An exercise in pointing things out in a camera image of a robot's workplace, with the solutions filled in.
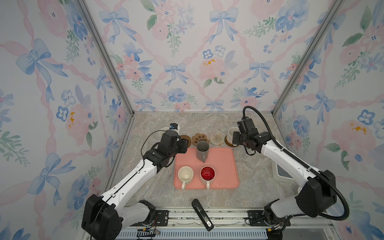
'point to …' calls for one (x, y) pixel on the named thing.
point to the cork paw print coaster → (199, 137)
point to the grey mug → (202, 150)
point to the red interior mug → (207, 174)
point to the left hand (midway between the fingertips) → (184, 139)
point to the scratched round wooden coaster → (228, 143)
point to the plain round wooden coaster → (186, 137)
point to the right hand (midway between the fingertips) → (237, 136)
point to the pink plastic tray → (221, 159)
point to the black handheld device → (202, 215)
